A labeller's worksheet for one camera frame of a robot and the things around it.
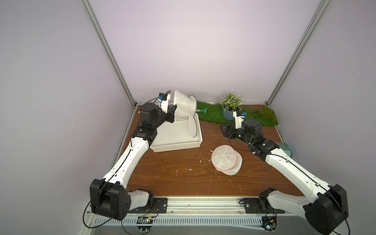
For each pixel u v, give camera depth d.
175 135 1.02
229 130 0.68
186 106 0.75
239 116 0.68
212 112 1.13
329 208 0.37
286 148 0.93
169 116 0.68
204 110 1.11
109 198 0.39
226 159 0.85
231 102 0.97
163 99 0.63
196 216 0.71
